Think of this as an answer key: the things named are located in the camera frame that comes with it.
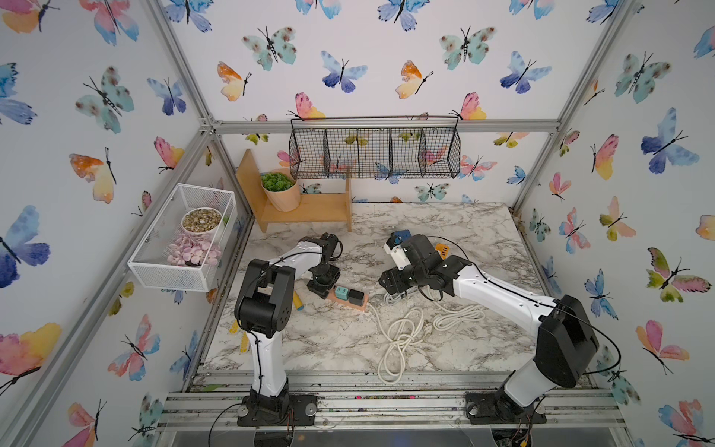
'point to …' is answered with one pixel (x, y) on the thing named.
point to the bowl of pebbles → (201, 221)
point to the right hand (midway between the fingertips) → (389, 274)
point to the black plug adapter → (356, 297)
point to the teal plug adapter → (342, 292)
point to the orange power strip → (443, 250)
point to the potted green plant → (281, 189)
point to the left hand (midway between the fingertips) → (338, 283)
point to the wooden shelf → (313, 208)
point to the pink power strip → (331, 296)
